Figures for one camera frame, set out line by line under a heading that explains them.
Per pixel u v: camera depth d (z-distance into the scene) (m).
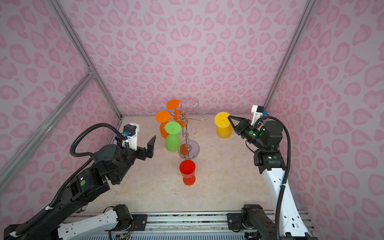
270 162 0.48
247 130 0.57
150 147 0.55
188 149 0.99
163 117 0.74
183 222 0.75
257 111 0.59
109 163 0.40
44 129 0.63
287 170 0.46
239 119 0.62
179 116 0.77
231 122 0.63
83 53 0.84
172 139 0.75
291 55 0.84
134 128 0.48
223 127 0.64
